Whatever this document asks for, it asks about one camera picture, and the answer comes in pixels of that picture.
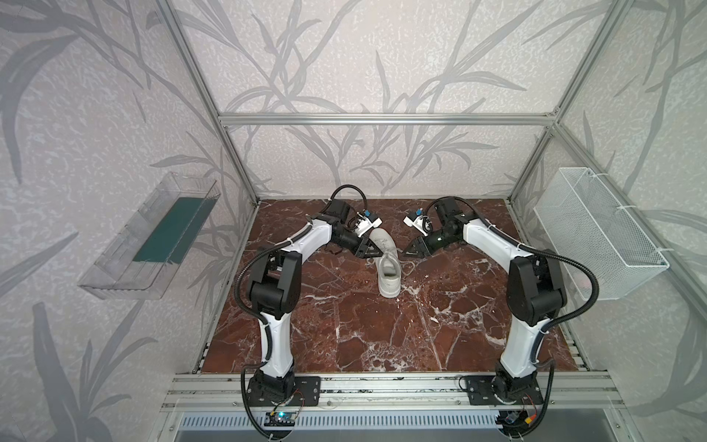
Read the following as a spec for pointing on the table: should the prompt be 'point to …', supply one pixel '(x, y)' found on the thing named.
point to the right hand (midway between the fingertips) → (409, 243)
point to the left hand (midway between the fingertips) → (380, 243)
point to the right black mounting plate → (479, 391)
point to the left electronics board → (280, 419)
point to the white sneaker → (388, 264)
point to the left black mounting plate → (307, 392)
